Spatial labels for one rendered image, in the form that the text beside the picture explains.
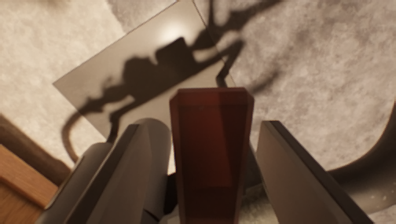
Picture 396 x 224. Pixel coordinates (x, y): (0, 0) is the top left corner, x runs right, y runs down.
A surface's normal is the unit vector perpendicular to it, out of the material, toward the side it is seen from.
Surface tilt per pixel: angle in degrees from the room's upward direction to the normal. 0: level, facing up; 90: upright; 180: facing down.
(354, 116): 0
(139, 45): 0
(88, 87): 0
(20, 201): 90
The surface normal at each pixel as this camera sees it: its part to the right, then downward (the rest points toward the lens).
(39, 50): 0.03, 0.49
